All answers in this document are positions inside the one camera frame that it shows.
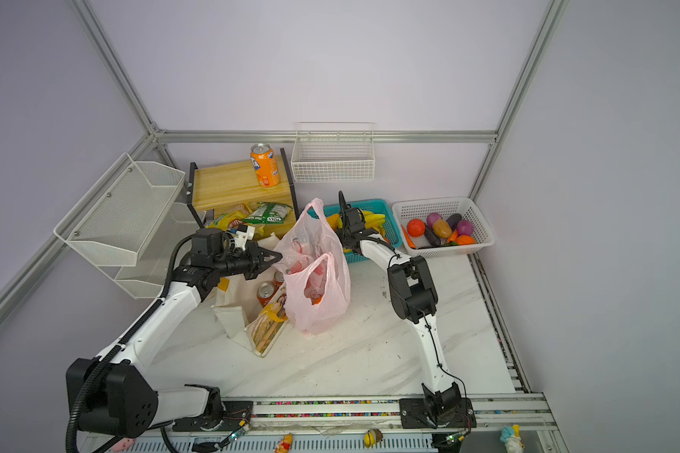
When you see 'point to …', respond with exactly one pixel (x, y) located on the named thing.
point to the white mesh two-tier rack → (129, 222)
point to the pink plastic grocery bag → (315, 271)
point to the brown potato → (442, 228)
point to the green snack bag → (271, 213)
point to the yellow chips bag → (228, 221)
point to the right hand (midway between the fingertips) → (343, 232)
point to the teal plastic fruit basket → (381, 207)
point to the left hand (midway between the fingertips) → (281, 256)
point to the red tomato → (416, 227)
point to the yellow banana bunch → (372, 221)
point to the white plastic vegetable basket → (430, 244)
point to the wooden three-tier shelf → (213, 185)
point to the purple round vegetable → (465, 226)
